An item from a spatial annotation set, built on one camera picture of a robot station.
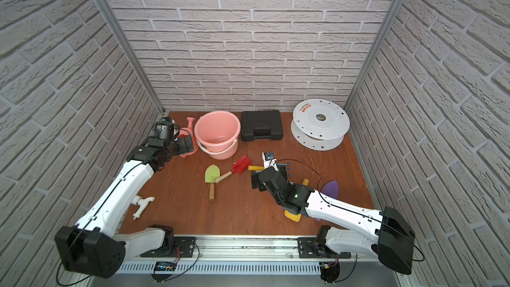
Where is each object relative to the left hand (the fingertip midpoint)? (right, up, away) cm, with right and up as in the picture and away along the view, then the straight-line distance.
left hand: (176, 139), depth 80 cm
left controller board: (-1, -47, -8) cm, 48 cm away
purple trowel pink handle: (+67, -23, +7) cm, 71 cm away
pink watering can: (+6, 0, +5) cm, 8 cm away
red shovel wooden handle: (+24, -14, +16) cm, 33 cm away
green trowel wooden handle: (+11, -17, +13) cm, 25 cm away
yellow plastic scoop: (+50, -32, -1) cm, 59 cm away
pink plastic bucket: (+12, +2, +21) cm, 24 cm away
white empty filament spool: (+66, +7, +22) cm, 70 cm away
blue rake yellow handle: (+35, -15, +15) cm, 41 cm away
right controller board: (+60, -48, -11) cm, 77 cm away
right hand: (+37, -12, -2) cm, 39 cm away
